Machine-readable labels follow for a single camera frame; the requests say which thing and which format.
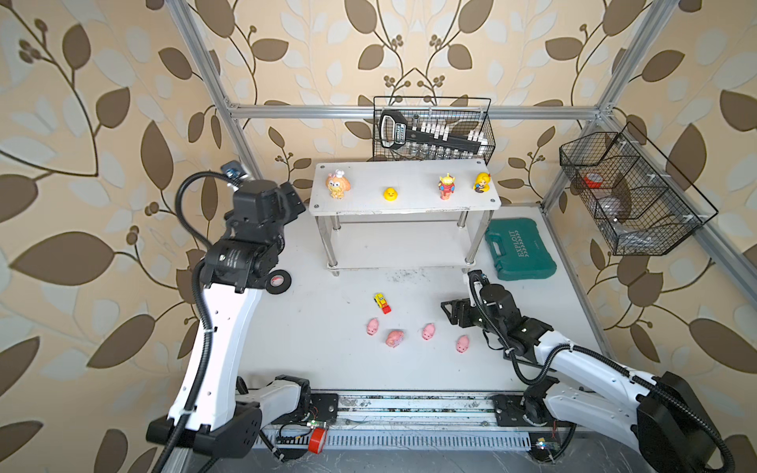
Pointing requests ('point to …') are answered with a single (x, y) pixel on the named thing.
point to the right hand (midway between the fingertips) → (451, 304)
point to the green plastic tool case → (517, 250)
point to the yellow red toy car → (381, 303)
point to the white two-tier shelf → (428, 214)
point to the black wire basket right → (640, 202)
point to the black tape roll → (284, 288)
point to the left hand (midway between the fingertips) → (268, 191)
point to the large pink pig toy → (394, 337)
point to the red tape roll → (593, 180)
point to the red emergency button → (316, 439)
